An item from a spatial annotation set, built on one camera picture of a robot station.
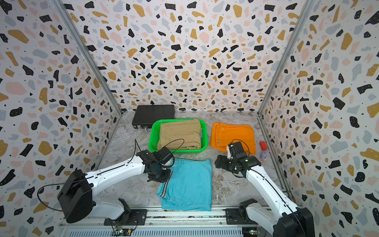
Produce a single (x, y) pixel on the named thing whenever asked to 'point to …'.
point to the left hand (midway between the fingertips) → (169, 180)
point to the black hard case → (146, 115)
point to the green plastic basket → (204, 130)
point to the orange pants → (222, 135)
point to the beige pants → (180, 135)
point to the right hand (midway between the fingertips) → (220, 163)
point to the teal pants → (189, 187)
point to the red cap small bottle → (264, 152)
